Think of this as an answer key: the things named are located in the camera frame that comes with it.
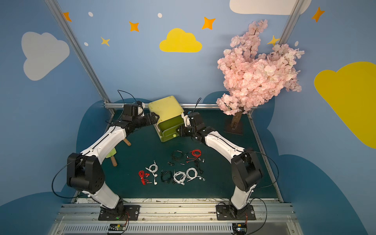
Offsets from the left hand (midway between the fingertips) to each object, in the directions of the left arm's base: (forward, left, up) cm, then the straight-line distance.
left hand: (153, 116), depth 89 cm
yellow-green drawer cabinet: (-1, -11, 0) cm, 11 cm away
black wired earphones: (-16, -15, -22) cm, 31 cm away
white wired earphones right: (-30, -24, -21) cm, 44 cm away
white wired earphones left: (-25, -1, -21) cm, 33 cm away
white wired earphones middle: (-32, -19, -20) cm, 42 cm away
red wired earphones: (-13, -27, -21) cm, 37 cm away
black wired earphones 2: (-29, -9, -22) cm, 38 cm away
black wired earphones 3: (-21, -28, -20) cm, 41 cm away
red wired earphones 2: (-30, +5, -21) cm, 36 cm away
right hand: (-6, -17, -3) cm, 18 cm away
